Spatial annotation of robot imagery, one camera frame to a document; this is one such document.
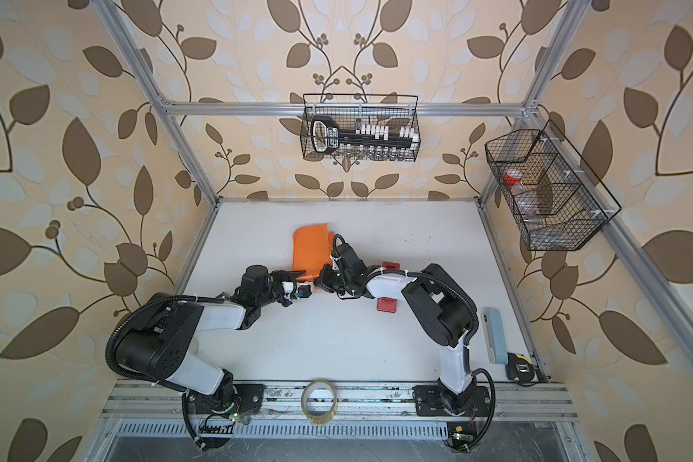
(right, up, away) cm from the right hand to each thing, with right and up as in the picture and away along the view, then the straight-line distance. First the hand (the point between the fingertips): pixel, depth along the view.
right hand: (311, 283), depth 90 cm
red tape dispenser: (+24, -8, +2) cm, 26 cm away
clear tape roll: (+4, -31, -17) cm, 36 cm away
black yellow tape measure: (+58, -21, -13) cm, 63 cm away
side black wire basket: (+66, +32, -9) cm, 74 cm away
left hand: (-3, +4, +2) cm, 5 cm away
